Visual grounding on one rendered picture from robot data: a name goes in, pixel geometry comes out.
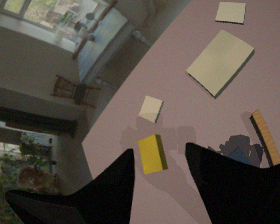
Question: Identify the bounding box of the yellow flat bar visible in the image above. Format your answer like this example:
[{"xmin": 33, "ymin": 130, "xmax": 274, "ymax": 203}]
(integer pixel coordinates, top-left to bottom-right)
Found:
[{"xmin": 137, "ymin": 134, "xmax": 169, "ymax": 173}]

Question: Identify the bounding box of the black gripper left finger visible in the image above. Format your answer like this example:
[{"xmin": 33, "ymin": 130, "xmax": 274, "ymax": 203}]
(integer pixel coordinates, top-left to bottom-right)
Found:
[{"xmin": 5, "ymin": 148, "xmax": 135, "ymax": 224}]

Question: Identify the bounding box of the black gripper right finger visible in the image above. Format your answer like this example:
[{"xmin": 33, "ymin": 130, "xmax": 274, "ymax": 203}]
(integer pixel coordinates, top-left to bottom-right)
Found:
[{"xmin": 185, "ymin": 142, "xmax": 280, "ymax": 224}]

